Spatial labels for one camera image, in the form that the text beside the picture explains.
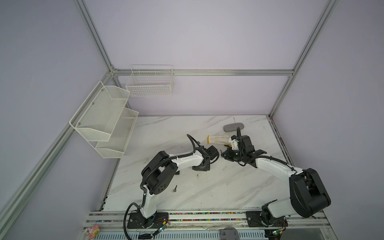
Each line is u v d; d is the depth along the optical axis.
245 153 0.69
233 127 1.10
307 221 0.75
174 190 0.84
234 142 0.82
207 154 0.69
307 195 0.43
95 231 0.68
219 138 1.04
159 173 0.50
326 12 0.70
